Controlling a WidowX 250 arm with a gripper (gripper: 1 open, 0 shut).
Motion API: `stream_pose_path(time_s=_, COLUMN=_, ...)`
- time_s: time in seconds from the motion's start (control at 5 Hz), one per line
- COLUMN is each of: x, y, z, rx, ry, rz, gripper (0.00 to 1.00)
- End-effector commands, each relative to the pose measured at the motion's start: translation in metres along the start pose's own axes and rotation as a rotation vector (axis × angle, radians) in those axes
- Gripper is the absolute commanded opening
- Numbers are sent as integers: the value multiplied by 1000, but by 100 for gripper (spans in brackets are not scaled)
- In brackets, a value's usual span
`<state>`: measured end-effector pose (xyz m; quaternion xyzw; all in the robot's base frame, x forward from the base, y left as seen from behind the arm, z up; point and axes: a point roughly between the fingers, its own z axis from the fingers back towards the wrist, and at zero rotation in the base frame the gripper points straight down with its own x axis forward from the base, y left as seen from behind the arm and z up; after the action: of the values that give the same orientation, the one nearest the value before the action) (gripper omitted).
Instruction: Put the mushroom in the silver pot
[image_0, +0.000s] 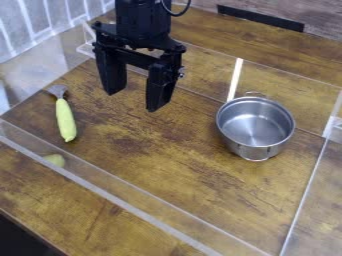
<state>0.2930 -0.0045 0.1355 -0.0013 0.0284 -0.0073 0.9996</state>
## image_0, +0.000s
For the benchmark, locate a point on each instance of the silver metal pot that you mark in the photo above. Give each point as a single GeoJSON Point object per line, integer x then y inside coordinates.
{"type": "Point", "coordinates": [255, 125]}

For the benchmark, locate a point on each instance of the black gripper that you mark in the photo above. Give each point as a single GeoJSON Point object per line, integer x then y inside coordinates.
{"type": "Point", "coordinates": [138, 41]}

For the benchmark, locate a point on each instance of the clear acrylic triangle stand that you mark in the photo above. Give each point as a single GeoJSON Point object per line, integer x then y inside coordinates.
{"type": "Point", "coordinates": [86, 47]}

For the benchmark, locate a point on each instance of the clear acrylic front barrier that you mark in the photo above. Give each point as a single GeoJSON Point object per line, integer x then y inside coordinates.
{"type": "Point", "coordinates": [183, 225]}

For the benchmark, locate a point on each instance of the clear acrylic right barrier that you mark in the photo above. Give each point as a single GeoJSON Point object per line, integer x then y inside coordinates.
{"type": "Point", "coordinates": [333, 128]}

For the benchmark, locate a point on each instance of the clear acrylic barrier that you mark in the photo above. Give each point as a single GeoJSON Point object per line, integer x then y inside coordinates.
{"type": "Point", "coordinates": [183, 225]}
{"type": "Point", "coordinates": [333, 128]}

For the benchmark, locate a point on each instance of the yellow-green toy mushroom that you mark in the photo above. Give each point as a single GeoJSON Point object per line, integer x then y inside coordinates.
{"type": "Point", "coordinates": [64, 115]}

